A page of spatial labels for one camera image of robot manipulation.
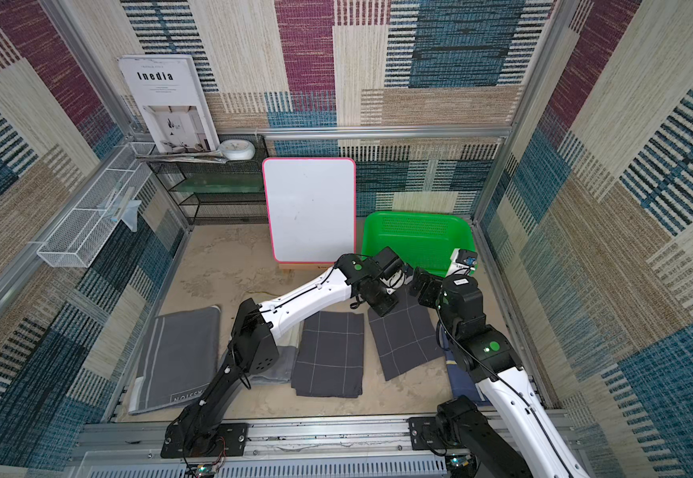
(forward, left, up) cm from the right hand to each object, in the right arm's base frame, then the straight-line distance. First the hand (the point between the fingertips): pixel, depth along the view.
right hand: (433, 270), depth 72 cm
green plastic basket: (+32, -6, -25) cm, 41 cm away
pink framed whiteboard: (+27, +31, -4) cm, 42 cm away
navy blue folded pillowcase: (-18, -10, -27) cm, 34 cm away
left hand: (+1, +9, -17) cm, 19 cm away
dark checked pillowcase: (-11, +26, -26) cm, 38 cm away
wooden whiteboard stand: (+19, +36, -26) cm, 48 cm away
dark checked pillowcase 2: (-6, +5, -24) cm, 26 cm away
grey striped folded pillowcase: (-11, +68, -26) cm, 74 cm away
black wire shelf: (+28, +55, +2) cm, 61 cm away
